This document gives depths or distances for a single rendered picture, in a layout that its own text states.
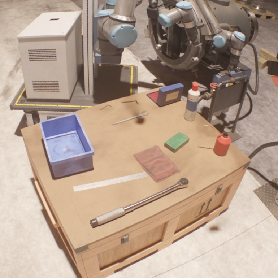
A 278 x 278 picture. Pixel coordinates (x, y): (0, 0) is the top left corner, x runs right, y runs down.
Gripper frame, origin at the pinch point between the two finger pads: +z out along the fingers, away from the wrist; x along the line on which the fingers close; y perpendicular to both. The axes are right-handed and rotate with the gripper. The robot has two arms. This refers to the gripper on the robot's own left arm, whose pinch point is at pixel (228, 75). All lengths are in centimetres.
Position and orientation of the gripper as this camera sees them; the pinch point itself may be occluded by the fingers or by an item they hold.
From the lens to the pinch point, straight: 225.6
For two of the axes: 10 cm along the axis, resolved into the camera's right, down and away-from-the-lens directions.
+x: 8.6, -3.0, 4.1
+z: -0.4, 7.7, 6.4
